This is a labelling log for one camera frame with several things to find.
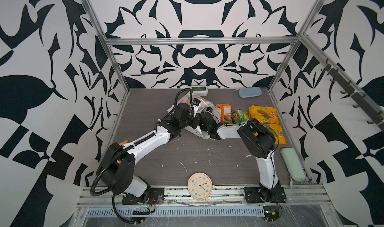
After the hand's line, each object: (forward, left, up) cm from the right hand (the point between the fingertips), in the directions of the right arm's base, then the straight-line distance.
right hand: (193, 119), depth 99 cm
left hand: (-6, -5, +17) cm, 18 cm away
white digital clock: (+26, -6, -1) cm, 27 cm away
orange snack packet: (+7, -22, -1) cm, 23 cm away
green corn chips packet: (+3, -31, -2) cm, 31 cm away
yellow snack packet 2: (-9, -51, +1) cm, 52 cm away
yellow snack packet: (+2, -48, 0) cm, 48 cm away
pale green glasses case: (-28, -54, -2) cm, 61 cm away
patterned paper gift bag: (-9, -3, +26) cm, 28 cm away
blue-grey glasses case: (+25, -42, -3) cm, 49 cm away
